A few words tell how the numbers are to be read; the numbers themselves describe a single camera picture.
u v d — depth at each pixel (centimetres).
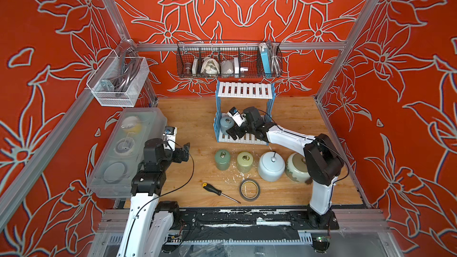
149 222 46
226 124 95
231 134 83
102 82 69
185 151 67
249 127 77
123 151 76
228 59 96
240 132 82
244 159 81
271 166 78
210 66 90
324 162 49
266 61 85
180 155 65
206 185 81
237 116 80
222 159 83
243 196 79
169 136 63
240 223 73
